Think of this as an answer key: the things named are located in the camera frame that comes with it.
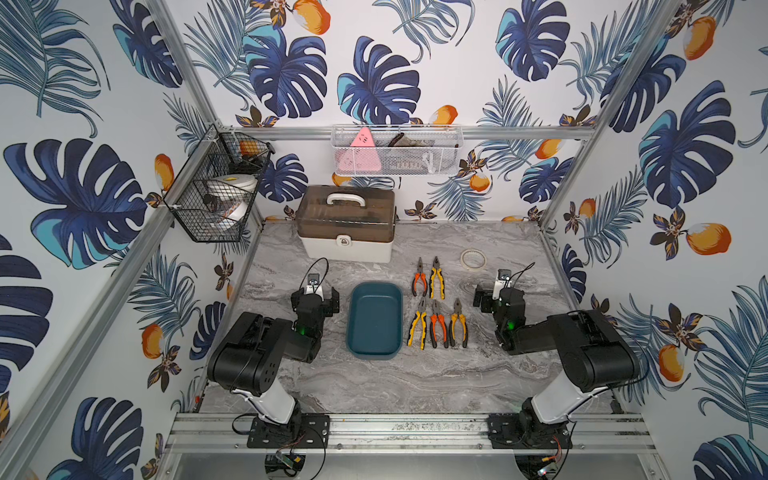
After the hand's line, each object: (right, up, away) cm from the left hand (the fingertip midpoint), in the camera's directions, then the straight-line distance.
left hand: (316, 285), depth 93 cm
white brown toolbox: (+10, +19, -1) cm, 22 cm away
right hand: (+57, 0, +3) cm, 58 cm away
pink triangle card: (+15, +39, -3) cm, 42 cm away
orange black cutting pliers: (+45, -9, +1) cm, 46 cm away
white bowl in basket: (-20, +26, -13) cm, 35 cm away
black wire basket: (-29, +20, -15) cm, 38 cm away
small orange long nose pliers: (+32, +1, +10) cm, 34 cm away
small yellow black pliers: (+40, +5, +13) cm, 42 cm away
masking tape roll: (+54, +8, +16) cm, 57 cm away
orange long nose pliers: (+37, -11, +1) cm, 39 cm away
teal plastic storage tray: (+18, -11, -1) cm, 21 cm away
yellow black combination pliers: (+33, -10, +1) cm, 34 cm away
